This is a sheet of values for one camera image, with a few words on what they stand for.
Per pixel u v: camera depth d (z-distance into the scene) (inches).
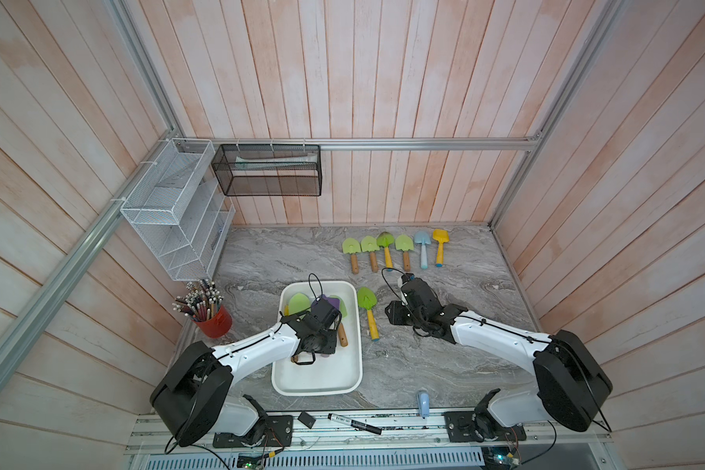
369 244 44.9
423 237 45.2
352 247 43.8
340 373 32.3
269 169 41.0
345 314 36.8
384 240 44.6
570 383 16.9
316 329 26.3
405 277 31.6
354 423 29.4
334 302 38.3
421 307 26.4
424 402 30.0
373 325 35.6
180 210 26.7
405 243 44.9
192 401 16.5
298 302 37.3
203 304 30.7
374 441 28.7
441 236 45.7
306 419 29.9
